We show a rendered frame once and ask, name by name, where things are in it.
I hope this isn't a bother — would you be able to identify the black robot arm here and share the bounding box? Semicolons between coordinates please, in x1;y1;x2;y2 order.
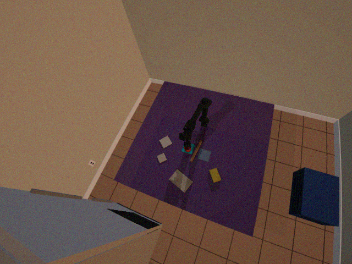
179;97;212;141

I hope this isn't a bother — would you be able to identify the tan flat square pad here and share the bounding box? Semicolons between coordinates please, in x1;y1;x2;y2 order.
160;136;172;148

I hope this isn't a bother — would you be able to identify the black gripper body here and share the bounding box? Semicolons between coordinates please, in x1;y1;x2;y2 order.
184;135;191;147

